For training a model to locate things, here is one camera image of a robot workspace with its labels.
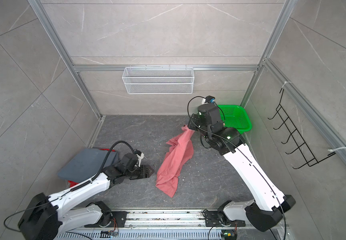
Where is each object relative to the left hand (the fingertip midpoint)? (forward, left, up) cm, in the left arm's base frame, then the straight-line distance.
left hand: (150, 168), depth 82 cm
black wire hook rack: (+2, -70, +24) cm, 74 cm away
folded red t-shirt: (-4, +47, -9) cm, 48 cm away
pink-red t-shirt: (+5, -17, +13) cm, 22 cm away
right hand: (+12, -22, +30) cm, 39 cm away
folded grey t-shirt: (+4, +38, -1) cm, 38 cm away
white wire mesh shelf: (+55, -6, +21) cm, 59 cm away
